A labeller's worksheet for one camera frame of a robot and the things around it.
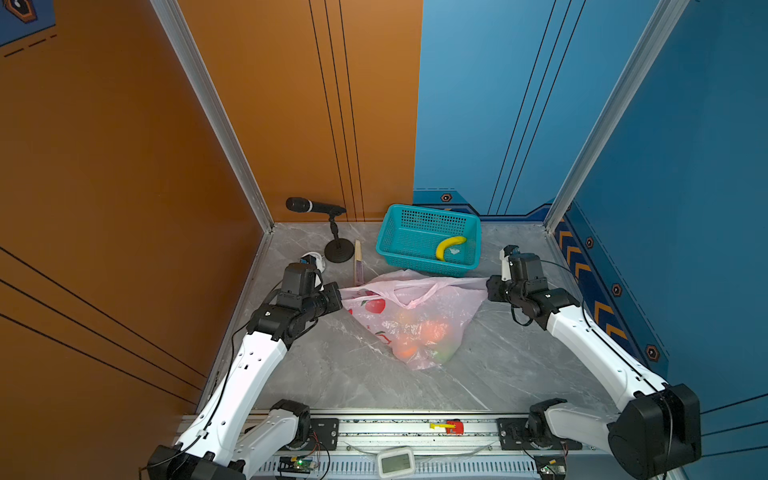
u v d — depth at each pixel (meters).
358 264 1.08
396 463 0.68
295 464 0.71
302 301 0.57
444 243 1.10
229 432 0.40
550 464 0.71
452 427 0.74
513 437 0.72
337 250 1.10
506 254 0.75
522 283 0.63
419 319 0.77
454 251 1.11
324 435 0.74
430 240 1.12
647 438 0.39
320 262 1.05
